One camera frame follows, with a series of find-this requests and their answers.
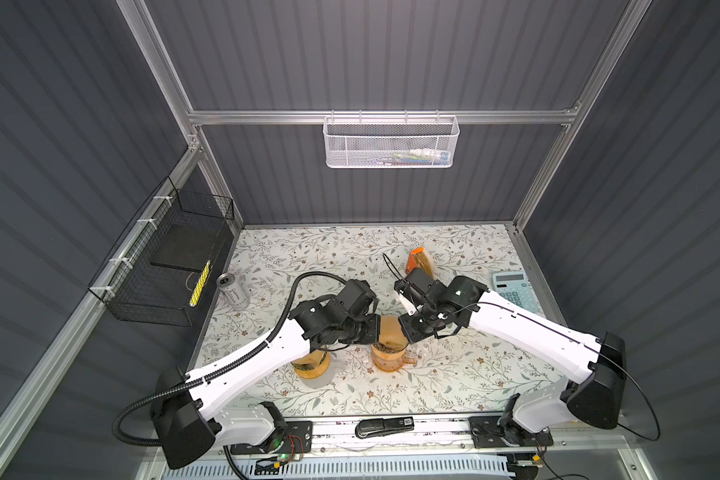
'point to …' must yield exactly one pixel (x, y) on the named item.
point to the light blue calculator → (516, 285)
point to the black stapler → (371, 427)
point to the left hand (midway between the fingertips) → (383, 332)
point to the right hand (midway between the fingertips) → (406, 335)
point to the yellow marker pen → (200, 285)
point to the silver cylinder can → (231, 290)
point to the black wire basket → (162, 271)
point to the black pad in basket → (186, 246)
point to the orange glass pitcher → (390, 362)
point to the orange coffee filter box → (419, 259)
